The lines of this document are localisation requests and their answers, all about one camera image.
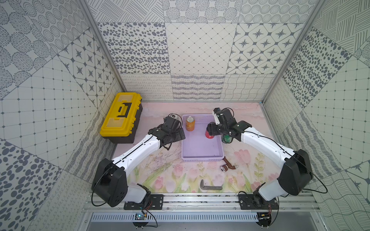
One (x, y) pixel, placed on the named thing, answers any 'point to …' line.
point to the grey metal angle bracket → (209, 187)
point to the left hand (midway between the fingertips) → (177, 133)
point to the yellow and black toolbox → (121, 123)
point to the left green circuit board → (139, 216)
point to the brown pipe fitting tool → (225, 168)
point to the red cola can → (207, 135)
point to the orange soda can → (190, 123)
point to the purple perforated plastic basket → (195, 145)
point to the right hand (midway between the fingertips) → (213, 129)
